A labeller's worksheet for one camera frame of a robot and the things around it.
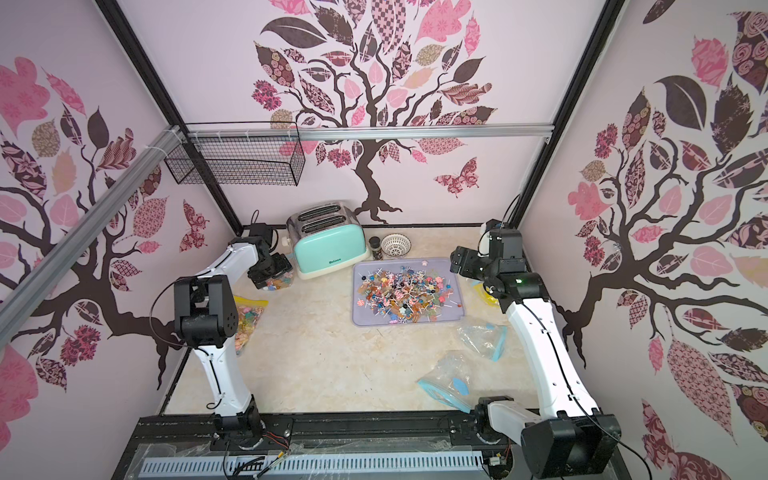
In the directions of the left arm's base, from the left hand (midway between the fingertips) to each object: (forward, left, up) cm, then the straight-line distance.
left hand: (278, 278), depth 99 cm
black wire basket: (+29, +10, +30) cm, 43 cm away
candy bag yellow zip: (-7, -72, -4) cm, 73 cm away
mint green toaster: (+8, -17, +12) cm, 22 cm away
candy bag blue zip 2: (-32, -54, -5) cm, 63 cm away
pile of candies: (-6, -43, -2) cm, 44 cm away
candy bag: (0, 0, -2) cm, 2 cm away
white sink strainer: (+16, -41, -1) cm, 43 cm away
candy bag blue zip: (-21, -68, -4) cm, 71 cm away
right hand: (-9, -58, +23) cm, 63 cm away
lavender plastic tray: (+7, -57, -4) cm, 58 cm away
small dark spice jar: (+12, -33, +4) cm, 35 cm away
